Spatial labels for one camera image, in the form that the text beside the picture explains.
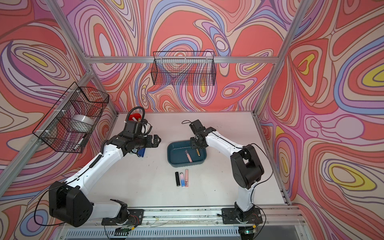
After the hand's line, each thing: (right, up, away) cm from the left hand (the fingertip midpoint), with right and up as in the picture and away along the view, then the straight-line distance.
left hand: (154, 140), depth 83 cm
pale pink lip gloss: (+19, -11, +11) cm, 24 cm away
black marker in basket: (-32, 0, -10) cm, 34 cm away
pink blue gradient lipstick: (+16, -23, +1) cm, 28 cm away
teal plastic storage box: (+14, -10, +12) cm, 21 cm away
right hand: (+25, -6, +9) cm, 27 cm away
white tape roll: (-31, +9, -13) cm, 35 cm away
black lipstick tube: (+13, -23, +2) cm, 26 cm away
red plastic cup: (-17, +15, +16) cm, 27 cm away
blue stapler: (-12, -9, +13) cm, 20 cm away
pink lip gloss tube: (+18, -23, +3) cm, 29 cm away
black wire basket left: (-40, +9, -10) cm, 42 cm away
